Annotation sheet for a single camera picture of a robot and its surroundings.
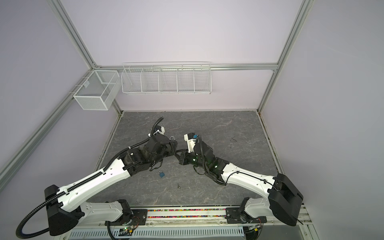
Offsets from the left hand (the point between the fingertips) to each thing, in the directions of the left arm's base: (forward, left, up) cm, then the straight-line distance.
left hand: (175, 146), depth 73 cm
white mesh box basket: (+45, +52, +2) cm, 69 cm away
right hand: (-3, +1, -2) cm, 4 cm away
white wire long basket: (+50, +6, +6) cm, 50 cm away
